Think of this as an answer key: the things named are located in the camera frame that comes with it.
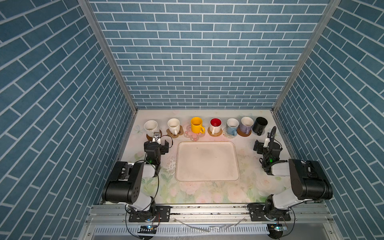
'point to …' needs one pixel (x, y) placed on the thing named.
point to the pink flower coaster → (192, 136)
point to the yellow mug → (196, 125)
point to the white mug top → (151, 126)
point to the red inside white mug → (215, 125)
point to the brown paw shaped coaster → (173, 136)
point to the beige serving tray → (207, 161)
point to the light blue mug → (232, 125)
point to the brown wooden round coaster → (242, 133)
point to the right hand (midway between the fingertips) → (266, 141)
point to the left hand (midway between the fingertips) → (160, 140)
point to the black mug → (259, 125)
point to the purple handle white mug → (246, 123)
